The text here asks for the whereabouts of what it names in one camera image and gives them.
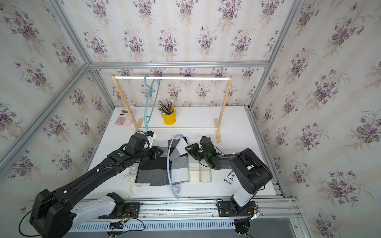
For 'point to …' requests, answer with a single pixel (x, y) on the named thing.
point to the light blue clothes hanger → (177, 186)
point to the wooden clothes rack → (139, 122)
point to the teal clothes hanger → (148, 118)
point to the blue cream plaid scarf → (189, 168)
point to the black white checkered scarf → (154, 172)
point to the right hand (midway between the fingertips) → (187, 149)
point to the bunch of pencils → (165, 109)
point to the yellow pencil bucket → (169, 119)
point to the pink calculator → (124, 119)
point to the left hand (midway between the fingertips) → (166, 154)
